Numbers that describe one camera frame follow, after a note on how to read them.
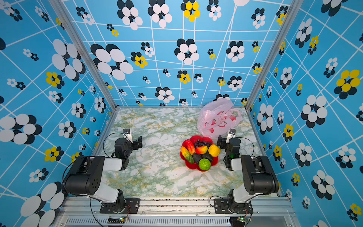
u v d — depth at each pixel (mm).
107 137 1035
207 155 866
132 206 733
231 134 801
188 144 912
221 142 853
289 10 705
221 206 725
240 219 706
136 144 845
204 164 790
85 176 456
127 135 801
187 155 851
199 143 920
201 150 869
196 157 865
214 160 862
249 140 792
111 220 723
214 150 843
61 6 691
